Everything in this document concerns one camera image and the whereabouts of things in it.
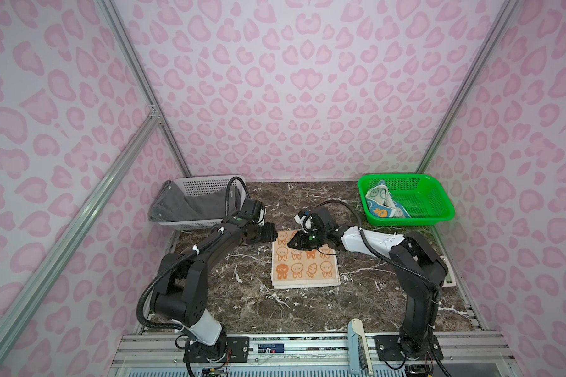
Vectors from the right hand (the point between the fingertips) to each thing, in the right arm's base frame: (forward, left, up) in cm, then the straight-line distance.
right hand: (291, 242), depth 87 cm
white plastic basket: (+38, +51, -10) cm, 65 cm away
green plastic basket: (+31, -62, -9) cm, 69 cm away
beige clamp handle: (-27, -21, -6) cm, 35 cm away
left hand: (+4, +7, +1) cm, 8 cm away
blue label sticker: (-33, +5, -7) cm, 34 cm away
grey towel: (+17, +51, +1) cm, 54 cm away
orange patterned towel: (-6, -1, -9) cm, 11 cm away
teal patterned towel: (+23, -39, -4) cm, 45 cm away
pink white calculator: (-11, -57, -7) cm, 58 cm away
